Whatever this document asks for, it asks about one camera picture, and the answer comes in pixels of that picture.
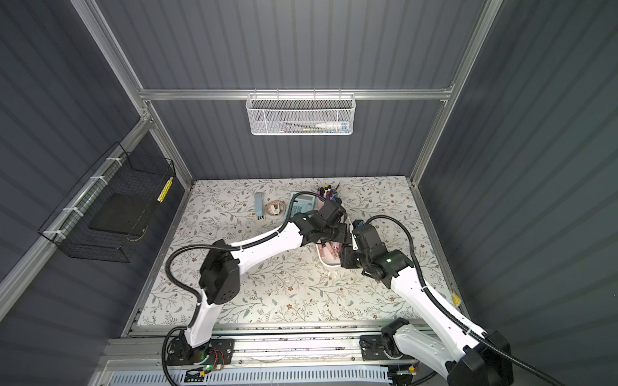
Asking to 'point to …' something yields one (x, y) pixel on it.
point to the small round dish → (274, 207)
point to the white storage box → (328, 252)
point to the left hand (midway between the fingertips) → (350, 235)
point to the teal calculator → (302, 203)
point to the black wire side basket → (102, 216)
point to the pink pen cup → (329, 193)
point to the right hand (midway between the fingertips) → (349, 253)
